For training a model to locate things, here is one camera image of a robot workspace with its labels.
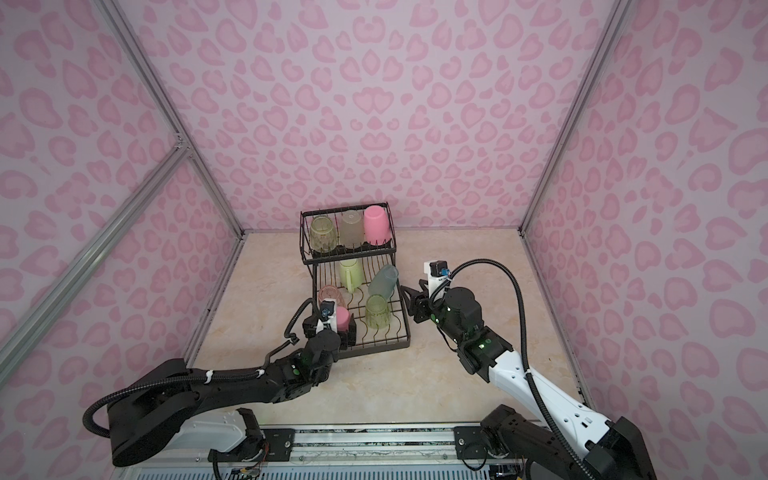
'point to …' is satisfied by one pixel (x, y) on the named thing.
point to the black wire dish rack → (351, 249)
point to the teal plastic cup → (384, 281)
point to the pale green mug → (351, 274)
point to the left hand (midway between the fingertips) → (340, 312)
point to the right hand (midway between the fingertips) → (410, 284)
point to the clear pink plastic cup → (330, 291)
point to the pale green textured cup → (351, 228)
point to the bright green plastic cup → (323, 235)
